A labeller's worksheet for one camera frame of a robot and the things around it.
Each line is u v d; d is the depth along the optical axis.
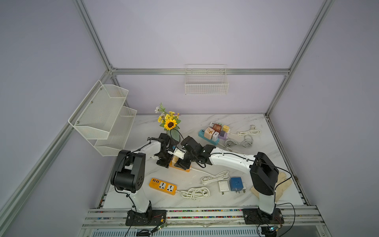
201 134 1.04
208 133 0.98
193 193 0.78
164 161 0.84
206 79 0.93
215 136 0.98
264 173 0.48
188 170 0.76
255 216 0.74
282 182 0.51
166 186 0.82
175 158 0.79
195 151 0.65
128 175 0.48
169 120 0.82
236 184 0.80
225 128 1.04
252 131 1.08
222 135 1.04
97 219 0.74
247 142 1.02
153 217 0.73
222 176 0.85
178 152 0.73
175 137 0.80
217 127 1.01
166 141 0.80
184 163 0.73
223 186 0.82
